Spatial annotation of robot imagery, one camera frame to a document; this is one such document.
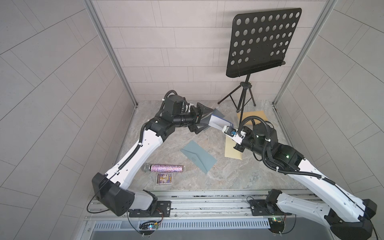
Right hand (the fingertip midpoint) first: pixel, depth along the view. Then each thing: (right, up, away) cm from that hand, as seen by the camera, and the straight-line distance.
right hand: (227, 130), depth 66 cm
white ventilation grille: (+10, -43, +2) cm, 44 cm away
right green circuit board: (+23, -44, +2) cm, 50 cm away
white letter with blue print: (-3, +3, +5) cm, 6 cm away
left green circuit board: (-35, -43, -1) cm, 55 cm away
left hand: (-6, +6, -2) cm, 9 cm away
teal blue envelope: (-9, -21, +21) cm, 30 cm away
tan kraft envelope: (+32, +7, +44) cm, 55 cm away
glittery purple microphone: (-32, -23, +16) cm, 43 cm away
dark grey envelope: (+1, +9, +47) cm, 48 cm away
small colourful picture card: (-32, -27, +13) cm, 44 cm away
